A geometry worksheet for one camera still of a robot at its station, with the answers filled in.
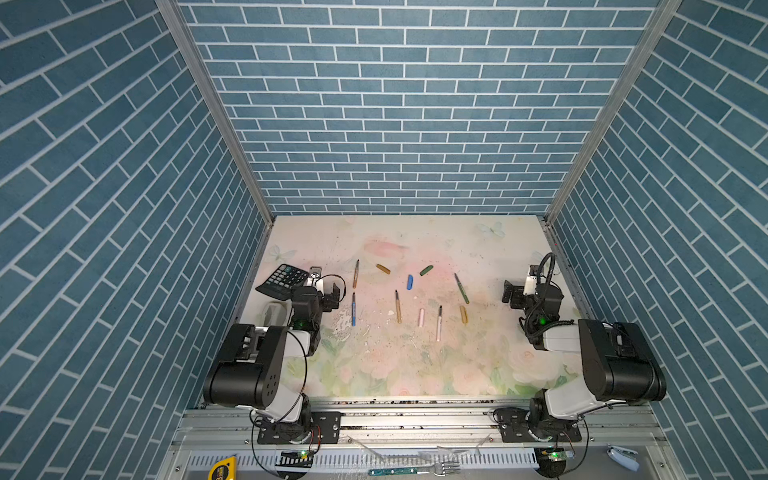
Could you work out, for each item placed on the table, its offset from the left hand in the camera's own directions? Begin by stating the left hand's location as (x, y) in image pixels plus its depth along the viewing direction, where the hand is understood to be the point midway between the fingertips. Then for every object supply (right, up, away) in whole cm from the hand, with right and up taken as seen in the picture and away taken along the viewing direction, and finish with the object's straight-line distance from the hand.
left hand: (319, 282), depth 93 cm
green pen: (+46, -2, +8) cm, 47 cm away
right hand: (+65, +1, +1) cm, 65 cm away
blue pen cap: (+29, -1, +8) cm, 30 cm away
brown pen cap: (+19, +4, +13) cm, 23 cm away
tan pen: (+25, -9, +3) cm, 27 cm away
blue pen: (+11, -9, +1) cm, 14 cm away
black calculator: (-14, -1, +6) cm, 15 cm away
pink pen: (+37, -16, -5) cm, 41 cm away
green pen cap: (+35, +3, +12) cm, 37 cm away
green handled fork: (+35, -40, -25) cm, 59 cm away
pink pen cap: (+33, -10, 0) cm, 34 cm away
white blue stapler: (+79, -38, -24) cm, 91 cm away
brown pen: (+10, +1, +11) cm, 15 cm away
